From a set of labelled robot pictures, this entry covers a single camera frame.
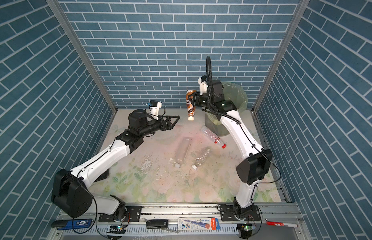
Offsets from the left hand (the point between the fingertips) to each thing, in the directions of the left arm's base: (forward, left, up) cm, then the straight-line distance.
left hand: (175, 118), depth 75 cm
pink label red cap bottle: (+7, -23, -25) cm, 35 cm away
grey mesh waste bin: (+9, -27, -22) cm, 36 cm away
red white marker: (-43, -52, -29) cm, 73 cm away
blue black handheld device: (-41, +49, -26) cm, 69 cm away
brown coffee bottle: (+5, -8, +2) cm, 10 cm away
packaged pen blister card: (-42, -12, -29) cm, 52 cm away
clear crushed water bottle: (-10, -14, -27) cm, 32 cm away
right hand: (+11, -8, +6) cm, 15 cm away
